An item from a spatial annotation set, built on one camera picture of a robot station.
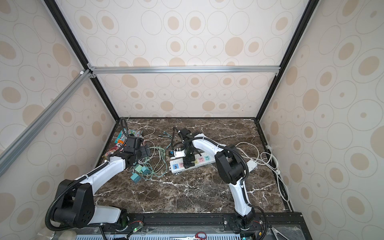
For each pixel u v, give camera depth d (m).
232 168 0.54
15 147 0.53
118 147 0.98
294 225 0.73
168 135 1.09
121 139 1.05
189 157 0.83
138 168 0.90
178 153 0.81
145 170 0.88
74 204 0.42
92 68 0.90
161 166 0.93
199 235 0.70
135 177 0.87
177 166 0.91
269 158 0.94
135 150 0.70
